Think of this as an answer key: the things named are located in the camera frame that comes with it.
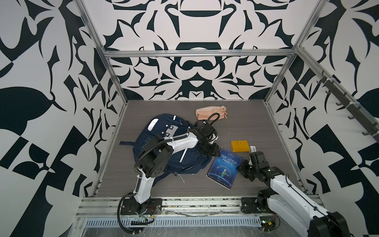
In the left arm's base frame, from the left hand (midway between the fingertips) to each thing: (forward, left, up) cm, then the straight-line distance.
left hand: (219, 153), depth 86 cm
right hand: (-7, -10, -4) cm, 13 cm away
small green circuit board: (-33, -19, -6) cm, 39 cm away
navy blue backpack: (-4, +17, 0) cm, 17 cm away
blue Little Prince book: (-7, -2, -5) cm, 9 cm away
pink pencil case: (+34, +5, -5) cm, 34 cm away
